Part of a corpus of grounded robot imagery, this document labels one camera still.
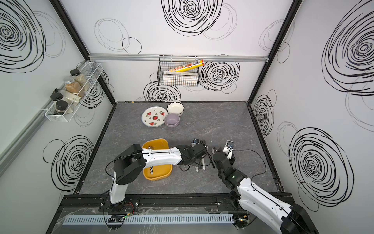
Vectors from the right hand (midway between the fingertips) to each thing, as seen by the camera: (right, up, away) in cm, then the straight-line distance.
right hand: (223, 149), depth 83 cm
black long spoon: (-10, +2, +13) cm, 17 cm away
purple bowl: (-32, +16, +22) cm, 42 cm away
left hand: (-15, -8, +5) cm, 18 cm away
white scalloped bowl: (-31, +26, +33) cm, 52 cm away
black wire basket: (-20, +43, +4) cm, 47 cm away
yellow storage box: (-36, -12, -2) cm, 38 cm away
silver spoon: (-15, -12, +1) cm, 19 cm away
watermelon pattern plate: (-47, +19, +28) cm, 58 cm away
